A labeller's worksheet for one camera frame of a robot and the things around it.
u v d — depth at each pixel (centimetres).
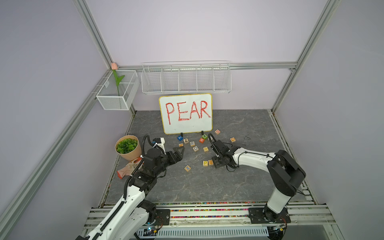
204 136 105
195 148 99
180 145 99
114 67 89
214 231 71
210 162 91
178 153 68
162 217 74
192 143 101
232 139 102
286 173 47
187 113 99
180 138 104
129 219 57
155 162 57
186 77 97
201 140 102
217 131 107
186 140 102
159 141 70
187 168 89
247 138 105
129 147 86
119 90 89
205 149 97
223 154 71
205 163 91
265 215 66
